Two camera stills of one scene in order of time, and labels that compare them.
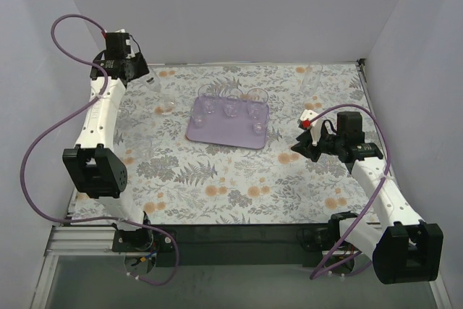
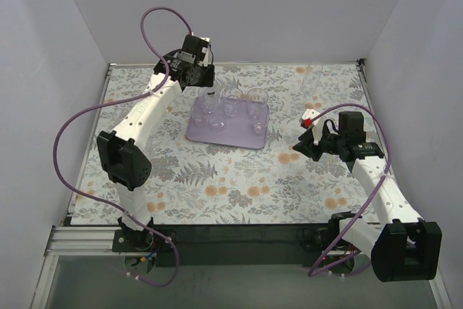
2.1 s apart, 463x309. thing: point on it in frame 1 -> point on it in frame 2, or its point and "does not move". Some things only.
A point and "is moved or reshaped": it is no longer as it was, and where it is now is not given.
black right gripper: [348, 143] does not move
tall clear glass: [310, 79] does not move
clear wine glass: [139, 151] is moved or reshaped
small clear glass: [199, 114] does not move
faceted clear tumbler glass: [208, 95] does not move
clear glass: [258, 124] does not move
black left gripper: [138, 66] -> [205, 76]
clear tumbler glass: [232, 105] does not move
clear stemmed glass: [165, 105] is moved or reshaped
